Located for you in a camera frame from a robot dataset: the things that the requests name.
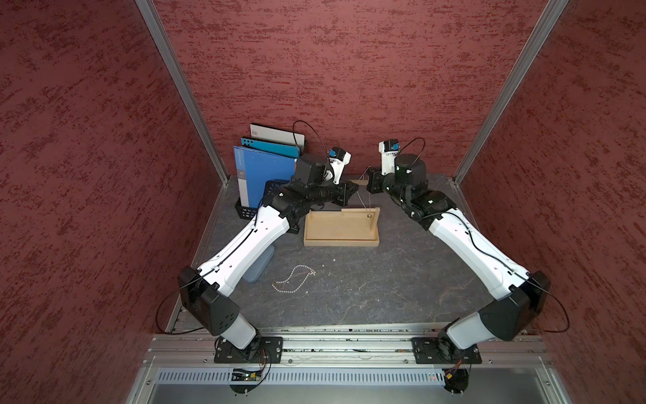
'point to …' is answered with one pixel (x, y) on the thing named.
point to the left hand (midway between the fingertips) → (355, 192)
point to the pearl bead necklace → (290, 275)
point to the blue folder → (255, 169)
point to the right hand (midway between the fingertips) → (368, 173)
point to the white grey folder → (277, 135)
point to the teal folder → (281, 149)
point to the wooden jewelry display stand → (345, 227)
